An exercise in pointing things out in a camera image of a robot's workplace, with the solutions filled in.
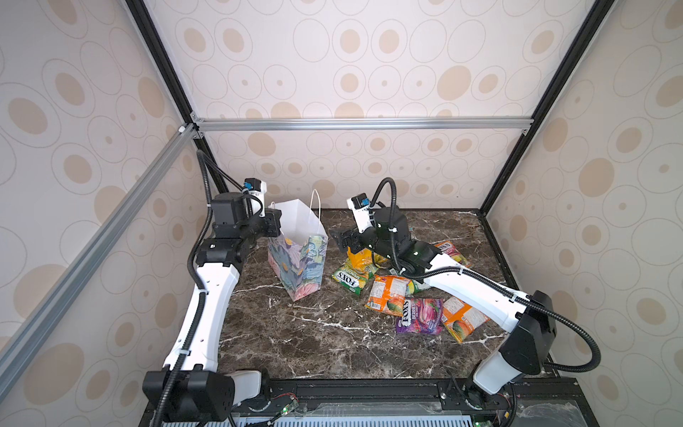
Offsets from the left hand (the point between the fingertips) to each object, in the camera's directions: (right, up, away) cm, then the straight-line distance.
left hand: (286, 207), depth 71 cm
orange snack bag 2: (+53, -34, +14) cm, 65 cm away
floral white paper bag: (+3, -13, +4) cm, 14 cm away
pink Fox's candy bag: (+56, -13, +31) cm, 65 cm away
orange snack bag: (+30, -28, +19) cm, 45 cm away
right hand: (+15, -4, +2) cm, 16 cm away
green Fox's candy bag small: (+19, -23, +23) cm, 38 cm away
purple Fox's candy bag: (+41, -34, +14) cm, 55 cm away
